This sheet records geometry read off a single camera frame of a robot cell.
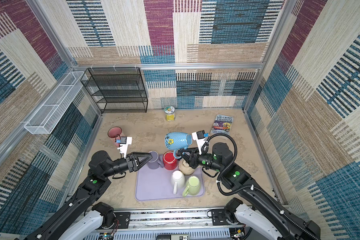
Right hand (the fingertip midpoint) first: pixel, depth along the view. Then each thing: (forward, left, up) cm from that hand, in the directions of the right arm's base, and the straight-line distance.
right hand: (179, 154), depth 66 cm
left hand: (0, +12, 0) cm, 12 cm away
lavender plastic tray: (-4, +15, -26) cm, 30 cm away
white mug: (-5, +2, -18) cm, 18 cm away
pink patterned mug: (+28, +42, -20) cm, 54 cm away
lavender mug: (+6, +15, -21) cm, 26 cm away
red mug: (+6, +6, -20) cm, 22 cm away
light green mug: (-8, -6, -17) cm, 20 cm away
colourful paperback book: (+36, -30, -25) cm, 54 cm away
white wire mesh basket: (+17, +63, +7) cm, 65 cm away
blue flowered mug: (+3, +1, +6) cm, 7 cm away
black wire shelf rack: (+58, +44, -8) cm, 73 cm away
